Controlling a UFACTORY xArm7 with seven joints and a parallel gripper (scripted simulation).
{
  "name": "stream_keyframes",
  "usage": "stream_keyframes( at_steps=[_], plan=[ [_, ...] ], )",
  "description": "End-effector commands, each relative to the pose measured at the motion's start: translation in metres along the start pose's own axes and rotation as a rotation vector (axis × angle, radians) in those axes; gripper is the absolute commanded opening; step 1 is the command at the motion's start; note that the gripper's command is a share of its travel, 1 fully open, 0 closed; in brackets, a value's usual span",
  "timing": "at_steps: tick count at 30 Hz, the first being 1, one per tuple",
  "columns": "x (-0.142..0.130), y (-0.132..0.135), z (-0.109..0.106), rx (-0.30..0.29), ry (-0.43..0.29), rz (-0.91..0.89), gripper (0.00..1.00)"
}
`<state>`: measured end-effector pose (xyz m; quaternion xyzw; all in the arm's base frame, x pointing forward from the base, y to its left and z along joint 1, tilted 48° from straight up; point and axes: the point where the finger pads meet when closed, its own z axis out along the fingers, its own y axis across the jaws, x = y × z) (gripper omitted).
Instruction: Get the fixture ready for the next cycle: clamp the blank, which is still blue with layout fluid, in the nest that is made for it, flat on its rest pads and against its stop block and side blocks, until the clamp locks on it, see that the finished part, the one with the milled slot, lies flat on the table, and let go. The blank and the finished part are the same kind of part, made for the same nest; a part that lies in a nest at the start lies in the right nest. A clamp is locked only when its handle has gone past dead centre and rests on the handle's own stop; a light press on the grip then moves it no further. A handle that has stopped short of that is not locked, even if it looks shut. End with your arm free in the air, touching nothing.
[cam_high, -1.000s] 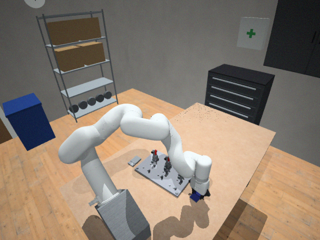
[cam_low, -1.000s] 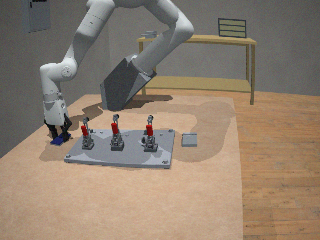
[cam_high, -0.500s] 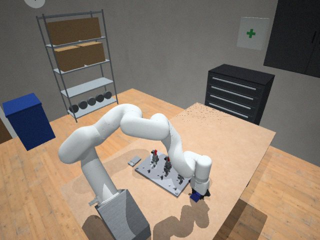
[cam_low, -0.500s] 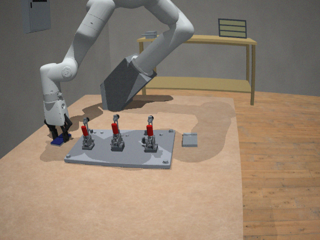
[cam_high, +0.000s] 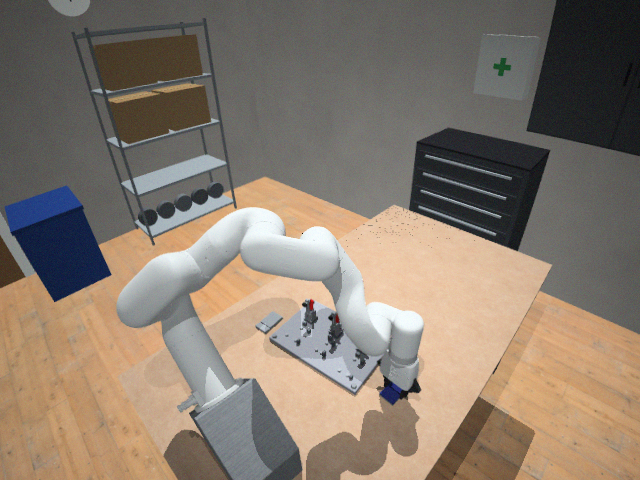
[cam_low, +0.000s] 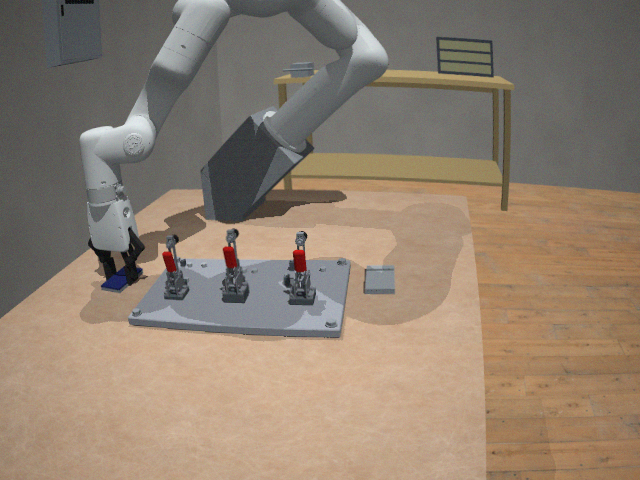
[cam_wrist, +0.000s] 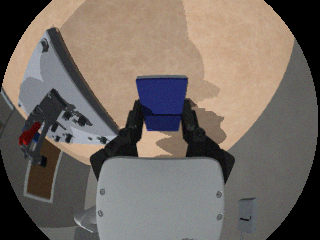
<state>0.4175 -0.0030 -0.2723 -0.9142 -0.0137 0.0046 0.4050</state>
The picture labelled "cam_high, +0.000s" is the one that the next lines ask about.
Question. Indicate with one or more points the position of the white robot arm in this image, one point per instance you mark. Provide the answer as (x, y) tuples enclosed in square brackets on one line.
[(167, 279)]

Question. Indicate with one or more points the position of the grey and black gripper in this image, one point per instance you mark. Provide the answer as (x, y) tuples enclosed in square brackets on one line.
[(401, 375)]

